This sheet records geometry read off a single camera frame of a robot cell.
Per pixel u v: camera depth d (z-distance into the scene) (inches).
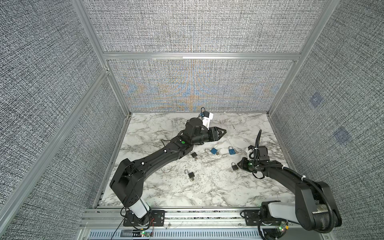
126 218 28.2
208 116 27.3
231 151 38.4
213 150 38.4
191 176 34.5
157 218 28.9
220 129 27.6
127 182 16.5
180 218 29.4
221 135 27.6
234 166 35.7
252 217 29.0
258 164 26.3
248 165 31.2
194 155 37.9
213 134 25.6
